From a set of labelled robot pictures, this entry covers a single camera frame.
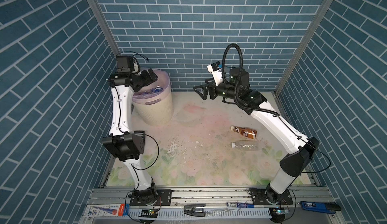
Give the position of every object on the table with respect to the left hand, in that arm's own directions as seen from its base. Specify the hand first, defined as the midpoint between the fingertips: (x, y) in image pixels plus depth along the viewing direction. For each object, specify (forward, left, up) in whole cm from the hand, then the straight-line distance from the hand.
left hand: (151, 77), depth 79 cm
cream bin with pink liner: (-9, 0, -11) cm, 14 cm away
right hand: (-11, -25, +6) cm, 28 cm away
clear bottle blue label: (+2, 0, -11) cm, 11 cm away
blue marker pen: (-54, -44, -33) cm, 77 cm away
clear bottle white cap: (-24, -55, -32) cm, 68 cm away
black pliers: (-55, -23, -33) cm, 68 cm away
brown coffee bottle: (-18, -57, -29) cm, 66 cm away
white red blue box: (-55, +20, -34) cm, 68 cm away
